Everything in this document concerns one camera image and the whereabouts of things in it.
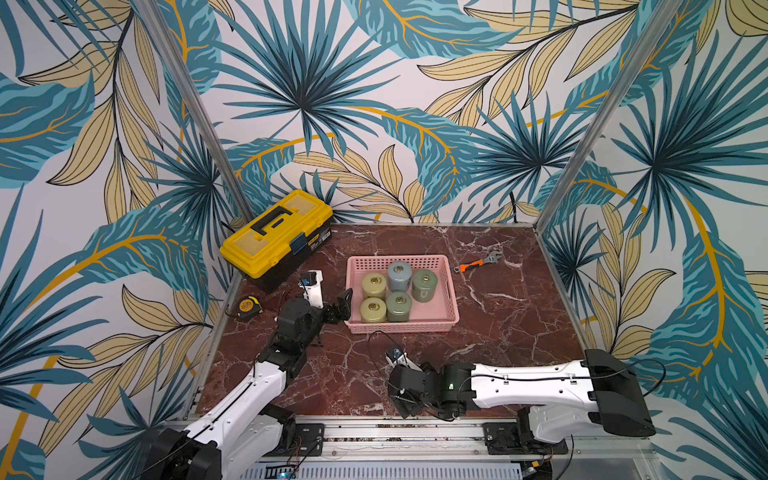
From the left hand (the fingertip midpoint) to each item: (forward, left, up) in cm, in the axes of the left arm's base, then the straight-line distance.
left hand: (337, 292), depth 81 cm
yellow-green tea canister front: (-1, -10, -7) cm, 12 cm away
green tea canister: (+8, -25, -7) cm, 28 cm away
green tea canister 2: (+1, -17, -8) cm, 19 cm away
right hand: (-22, -18, -10) cm, 30 cm away
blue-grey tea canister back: (+12, -18, -8) cm, 23 cm away
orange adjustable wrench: (+25, -51, -16) cm, 59 cm away
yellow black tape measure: (+2, +29, -13) cm, 32 cm away
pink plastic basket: (+3, -31, -17) cm, 36 cm away
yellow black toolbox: (+14, +22, 0) cm, 26 cm away
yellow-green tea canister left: (+8, -10, -8) cm, 15 cm away
